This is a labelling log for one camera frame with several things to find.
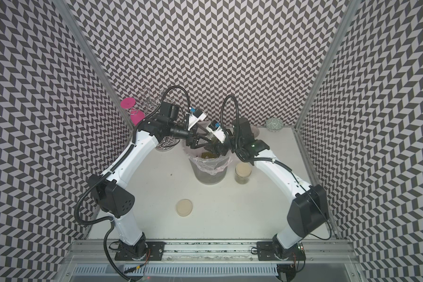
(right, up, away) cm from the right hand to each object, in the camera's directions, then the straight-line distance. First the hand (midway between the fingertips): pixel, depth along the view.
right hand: (211, 141), depth 77 cm
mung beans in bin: (-3, -8, +20) cm, 21 cm away
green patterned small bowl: (+40, +12, +39) cm, 57 cm away
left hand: (-1, +1, -5) cm, 5 cm away
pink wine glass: (-41, +13, +15) cm, 46 cm away
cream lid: (-15, -33, +11) cm, 38 cm away
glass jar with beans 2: (+15, -20, +15) cm, 29 cm away
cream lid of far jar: (+15, -14, +10) cm, 23 cm away
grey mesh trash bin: (-1, -19, +9) cm, 21 cm away
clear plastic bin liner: (-1, -10, -6) cm, 12 cm away
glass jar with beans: (+2, -1, -10) cm, 10 cm away
